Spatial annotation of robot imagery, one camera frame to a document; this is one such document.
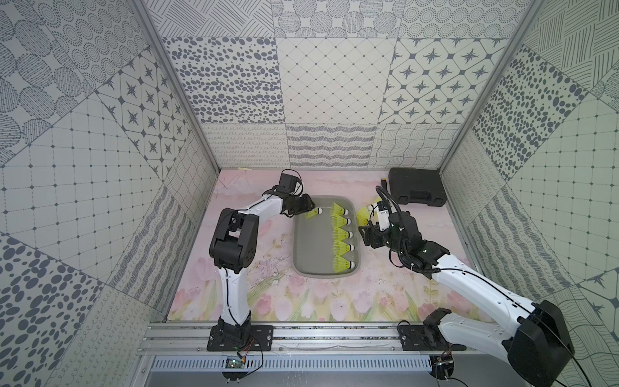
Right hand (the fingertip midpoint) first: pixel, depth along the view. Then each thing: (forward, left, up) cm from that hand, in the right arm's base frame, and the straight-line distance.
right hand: (370, 228), depth 83 cm
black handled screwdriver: (+34, -13, -14) cm, 39 cm away
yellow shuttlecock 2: (+15, +11, -11) cm, 22 cm away
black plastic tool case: (+33, -29, -14) cm, 46 cm away
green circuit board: (-38, +44, -16) cm, 60 cm away
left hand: (+14, +18, -7) cm, 24 cm away
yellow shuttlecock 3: (+10, +11, -11) cm, 18 cm away
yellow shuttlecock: (+15, +20, -11) cm, 28 cm away
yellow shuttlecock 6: (-9, +10, -11) cm, 17 cm away
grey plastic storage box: (+4, +21, -15) cm, 26 cm away
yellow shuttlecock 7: (+14, 0, -12) cm, 18 cm away
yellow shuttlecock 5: (-3, +10, -10) cm, 15 cm away
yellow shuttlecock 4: (+4, +10, -12) cm, 16 cm away
